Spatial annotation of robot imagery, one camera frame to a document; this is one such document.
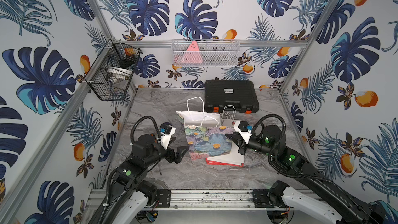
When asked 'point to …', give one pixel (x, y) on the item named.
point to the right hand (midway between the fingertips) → (227, 131)
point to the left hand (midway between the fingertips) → (181, 141)
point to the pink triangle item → (193, 55)
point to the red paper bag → (235, 160)
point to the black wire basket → (110, 75)
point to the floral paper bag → (204, 137)
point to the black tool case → (241, 94)
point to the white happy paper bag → (227, 118)
